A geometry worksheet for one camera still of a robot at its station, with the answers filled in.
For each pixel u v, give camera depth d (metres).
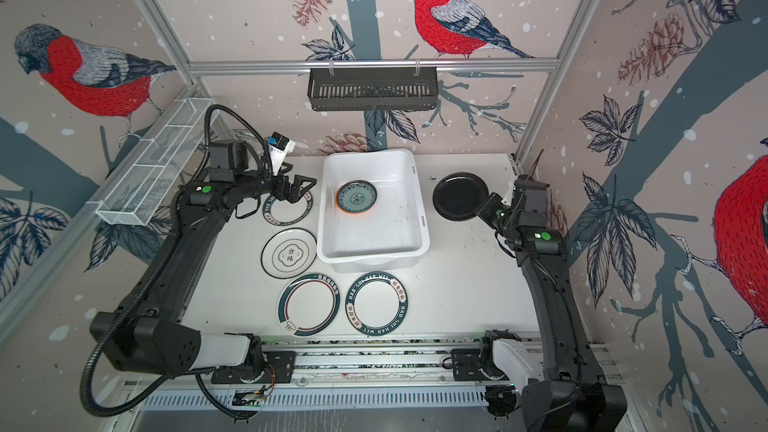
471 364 0.73
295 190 0.67
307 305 0.86
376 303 0.84
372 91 1.07
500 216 0.63
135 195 0.71
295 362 0.75
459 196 0.80
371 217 1.04
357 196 1.07
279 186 0.66
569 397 0.36
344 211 1.04
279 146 0.64
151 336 0.38
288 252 0.95
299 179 0.67
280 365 0.73
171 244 0.45
